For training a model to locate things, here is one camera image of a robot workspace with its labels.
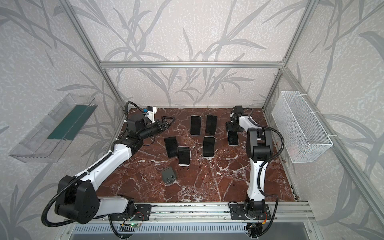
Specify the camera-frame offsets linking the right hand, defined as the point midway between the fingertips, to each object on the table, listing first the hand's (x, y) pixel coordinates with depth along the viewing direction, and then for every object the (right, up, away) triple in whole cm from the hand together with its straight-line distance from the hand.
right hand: (231, 124), depth 107 cm
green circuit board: (-54, -47, -37) cm, 80 cm away
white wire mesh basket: (+21, -5, -45) cm, 50 cm away
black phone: (-40, -11, -17) cm, 45 cm away
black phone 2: (-26, -1, -8) cm, 27 cm away
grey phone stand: (-40, -27, -26) cm, 55 cm away
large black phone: (-1, -9, -8) cm, 12 cm away
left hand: (-36, +4, -30) cm, 47 cm away
